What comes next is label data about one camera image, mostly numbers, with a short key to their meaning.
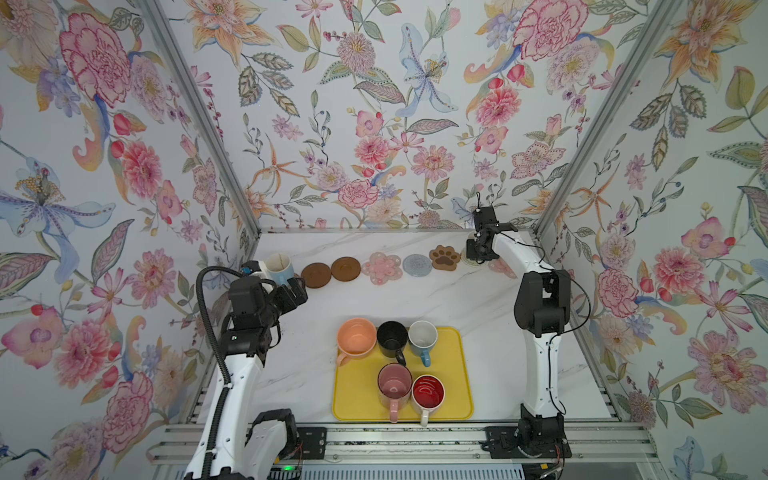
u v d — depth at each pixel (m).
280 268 0.98
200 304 0.50
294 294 0.70
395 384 0.82
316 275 1.07
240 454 0.42
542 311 0.61
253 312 0.57
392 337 0.84
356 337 0.89
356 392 0.81
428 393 0.80
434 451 0.73
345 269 1.10
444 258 1.14
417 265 1.10
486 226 0.79
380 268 1.10
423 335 0.86
